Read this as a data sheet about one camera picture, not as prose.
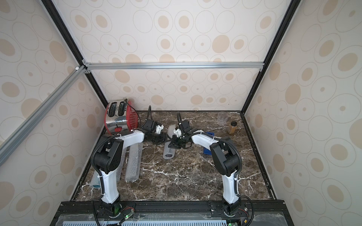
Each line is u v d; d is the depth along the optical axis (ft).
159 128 3.08
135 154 2.88
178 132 2.93
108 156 1.73
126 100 3.19
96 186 2.63
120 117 3.05
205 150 3.05
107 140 1.79
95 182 2.54
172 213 2.40
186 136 2.34
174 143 2.68
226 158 1.71
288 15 2.32
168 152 2.88
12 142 1.71
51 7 2.21
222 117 3.73
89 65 2.94
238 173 1.71
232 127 3.30
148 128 2.67
